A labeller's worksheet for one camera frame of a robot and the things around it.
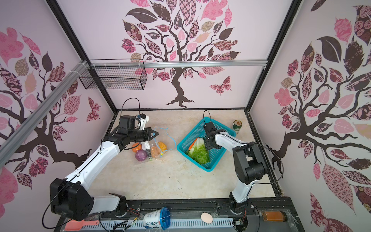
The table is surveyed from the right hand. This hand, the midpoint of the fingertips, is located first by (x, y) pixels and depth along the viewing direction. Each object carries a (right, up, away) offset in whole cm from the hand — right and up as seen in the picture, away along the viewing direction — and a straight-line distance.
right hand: (215, 142), depth 95 cm
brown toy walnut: (-39, -5, -7) cm, 40 cm away
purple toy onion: (-48, -7, -6) cm, 49 cm away
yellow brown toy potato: (-34, -1, -8) cm, 35 cm away
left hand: (-35, +6, -16) cm, 39 cm away
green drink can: (+15, +12, +2) cm, 19 cm away
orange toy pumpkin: (-44, +2, -25) cm, 51 cm away
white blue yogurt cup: (-31, -30, -32) cm, 54 cm away
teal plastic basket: (0, -8, -1) cm, 8 cm away
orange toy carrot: (-15, -1, 0) cm, 15 cm away
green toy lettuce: (-12, -4, -10) cm, 16 cm away
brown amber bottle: (+25, -33, -26) cm, 49 cm away
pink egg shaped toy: (-9, -34, -25) cm, 43 cm away
